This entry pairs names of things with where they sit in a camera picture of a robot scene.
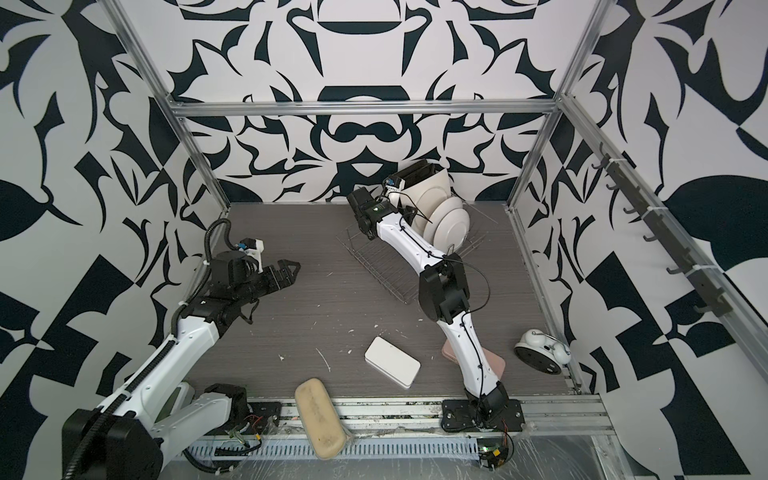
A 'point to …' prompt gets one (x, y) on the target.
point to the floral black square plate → (416, 172)
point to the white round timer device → (543, 351)
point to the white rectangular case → (391, 361)
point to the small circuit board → (492, 452)
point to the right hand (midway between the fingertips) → (404, 205)
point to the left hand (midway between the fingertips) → (287, 263)
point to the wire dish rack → (403, 280)
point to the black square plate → (415, 172)
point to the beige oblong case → (323, 422)
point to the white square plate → (427, 193)
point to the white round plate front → (451, 230)
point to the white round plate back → (435, 214)
